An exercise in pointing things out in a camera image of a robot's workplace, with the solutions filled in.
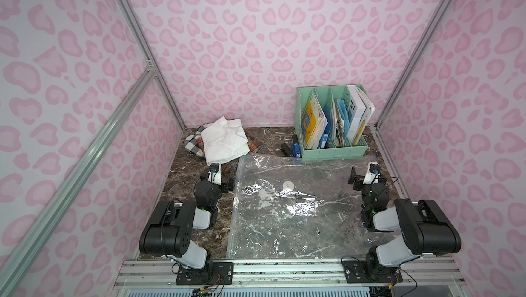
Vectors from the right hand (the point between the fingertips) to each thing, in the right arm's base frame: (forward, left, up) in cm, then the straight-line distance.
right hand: (365, 167), depth 89 cm
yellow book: (+18, +21, +9) cm, 29 cm away
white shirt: (+17, +65, -2) cm, 67 cm away
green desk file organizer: (+16, +8, -5) cm, 19 cm away
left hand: (-1, +63, 0) cm, 63 cm away
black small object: (+16, +34, -9) cm, 38 cm away
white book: (+22, 0, +13) cm, 26 cm away
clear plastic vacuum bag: (-15, +34, -9) cm, 38 cm away
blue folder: (+16, +14, +6) cm, 23 cm away
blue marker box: (+15, +28, -8) cm, 33 cm away
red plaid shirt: (+17, +50, -6) cm, 53 cm away
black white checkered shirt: (+18, +84, -7) cm, 86 cm away
